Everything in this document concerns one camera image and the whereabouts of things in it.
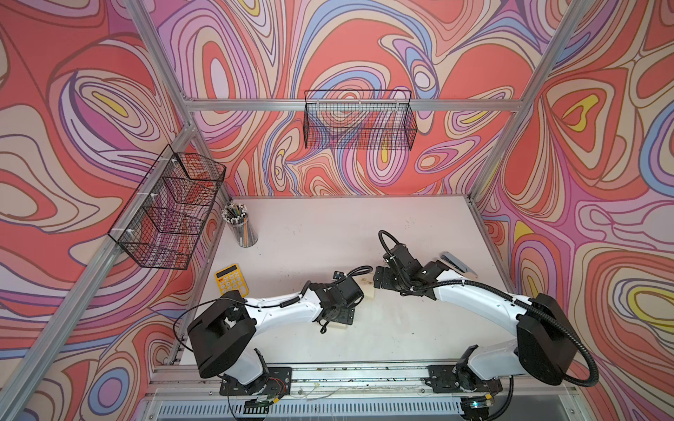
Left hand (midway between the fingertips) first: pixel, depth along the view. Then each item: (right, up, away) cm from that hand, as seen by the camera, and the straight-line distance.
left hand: (343, 314), depth 84 cm
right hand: (+15, +9, +1) cm, 17 cm away
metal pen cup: (-38, +32, +7) cm, 50 cm away
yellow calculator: (-41, +10, +9) cm, 43 cm away
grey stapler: (+42, +15, +11) cm, 46 cm away
